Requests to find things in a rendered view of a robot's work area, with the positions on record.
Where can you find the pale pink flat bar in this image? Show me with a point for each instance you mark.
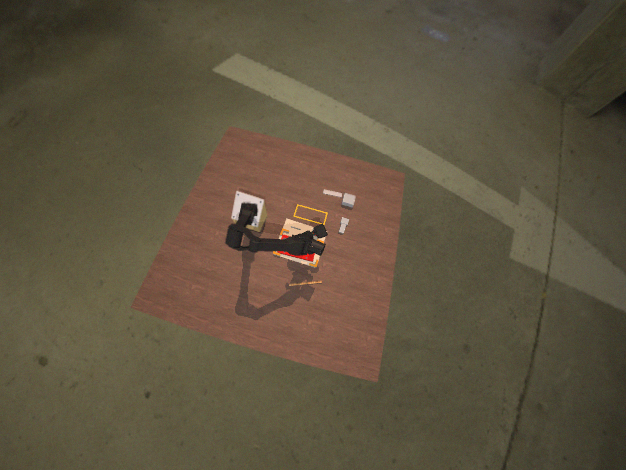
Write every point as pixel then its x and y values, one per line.
pixel 332 193

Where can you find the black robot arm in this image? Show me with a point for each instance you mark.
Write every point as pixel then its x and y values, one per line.
pixel 294 245

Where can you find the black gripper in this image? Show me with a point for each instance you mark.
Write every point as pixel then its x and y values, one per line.
pixel 319 230

